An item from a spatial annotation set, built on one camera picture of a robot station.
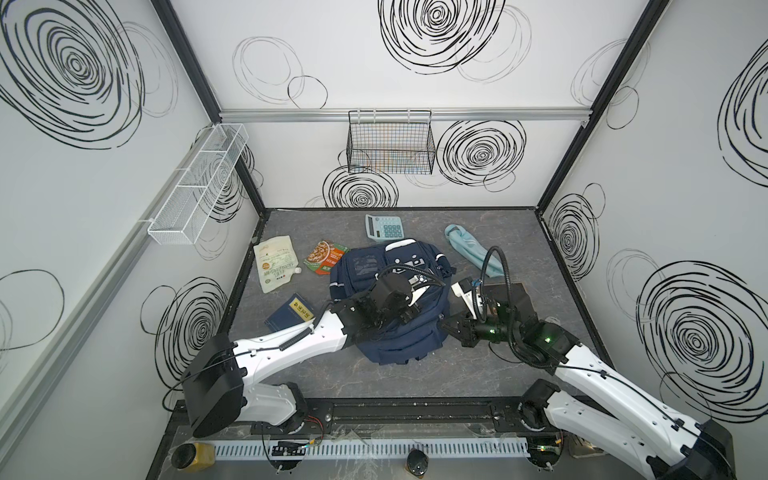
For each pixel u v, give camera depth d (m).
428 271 0.71
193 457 0.62
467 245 1.03
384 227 1.12
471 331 0.63
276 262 1.04
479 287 0.66
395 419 0.75
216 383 0.40
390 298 0.56
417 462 0.60
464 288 0.67
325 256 1.05
